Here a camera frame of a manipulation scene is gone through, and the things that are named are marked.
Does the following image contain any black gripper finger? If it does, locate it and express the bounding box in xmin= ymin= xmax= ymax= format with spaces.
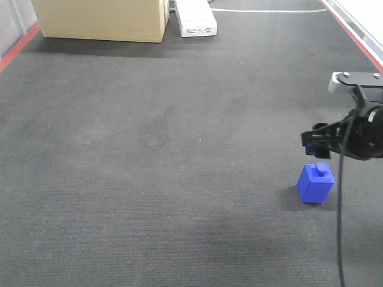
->
xmin=300 ymin=130 xmax=339 ymax=160
xmin=312 ymin=120 xmax=345 ymax=136

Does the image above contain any large cardboard box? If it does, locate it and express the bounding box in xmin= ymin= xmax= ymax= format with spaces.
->
xmin=31 ymin=0 xmax=170 ymax=44

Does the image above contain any long white carton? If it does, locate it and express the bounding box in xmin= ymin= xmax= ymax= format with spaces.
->
xmin=174 ymin=0 xmax=218 ymax=38

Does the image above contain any small blue octagonal part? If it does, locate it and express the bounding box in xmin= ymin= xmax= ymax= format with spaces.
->
xmin=313 ymin=161 xmax=330 ymax=175

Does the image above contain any blue plastic box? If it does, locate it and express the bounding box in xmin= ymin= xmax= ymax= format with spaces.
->
xmin=296 ymin=163 xmax=336 ymax=204

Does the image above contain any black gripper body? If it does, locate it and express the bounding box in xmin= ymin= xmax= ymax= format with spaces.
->
xmin=337 ymin=103 xmax=383 ymax=161

